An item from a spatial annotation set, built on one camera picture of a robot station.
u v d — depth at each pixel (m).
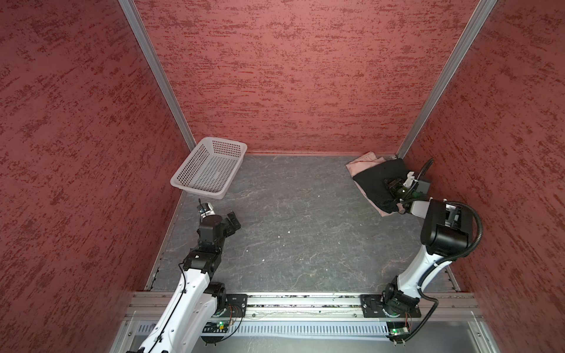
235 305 0.73
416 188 0.79
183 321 0.46
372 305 0.74
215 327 0.71
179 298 0.48
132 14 0.71
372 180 1.05
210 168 1.14
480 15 0.72
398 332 0.70
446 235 0.52
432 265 0.54
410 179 0.90
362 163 1.11
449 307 0.76
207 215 0.70
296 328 0.71
